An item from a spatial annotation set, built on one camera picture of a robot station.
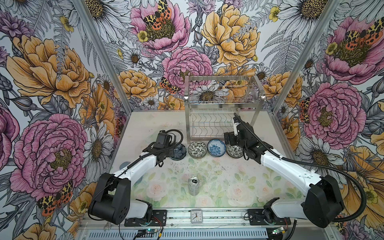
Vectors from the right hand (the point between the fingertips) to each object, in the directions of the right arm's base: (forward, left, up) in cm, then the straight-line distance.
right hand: (233, 136), depth 85 cm
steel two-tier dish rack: (+43, +7, -13) cm, 46 cm away
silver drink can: (-25, +23, -4) cm, 34 cm away
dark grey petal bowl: (0, +31, -16) cm, 35 cm away
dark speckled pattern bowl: (-1, -4, -15) cm, 16 cm away
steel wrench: (-38, +64, -17) cm, 76 cm away
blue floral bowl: (+2, +8, -14) cm, 16 cm away
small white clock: (-36, +22, -16) cm, 45 cm away
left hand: (-4, +38, -11) cm, 40 cm away
